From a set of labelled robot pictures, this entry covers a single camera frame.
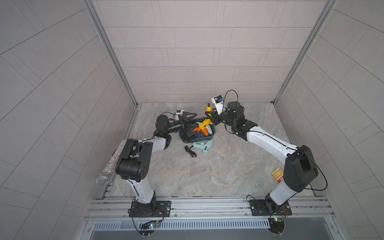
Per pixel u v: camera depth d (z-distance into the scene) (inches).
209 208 28.5
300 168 17.2
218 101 26.8
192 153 34.4
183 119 28.5
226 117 27.5
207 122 30.3
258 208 28.2
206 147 35.8
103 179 23.1
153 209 25.0
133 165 18.6
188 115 30.2
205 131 38.5
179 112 32.4
